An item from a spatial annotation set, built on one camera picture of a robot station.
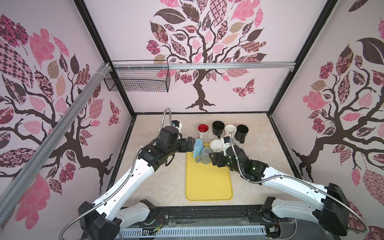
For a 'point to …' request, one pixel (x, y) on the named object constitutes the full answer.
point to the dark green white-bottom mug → (218, 127)
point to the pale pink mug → (231, 129)
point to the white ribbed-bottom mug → (216, 145)
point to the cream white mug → (202, 130)
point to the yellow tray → (206, 182)
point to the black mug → (241, 133)
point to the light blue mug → (198, 147)
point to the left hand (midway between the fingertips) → (187, 142)
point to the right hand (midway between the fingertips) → (214, 152)
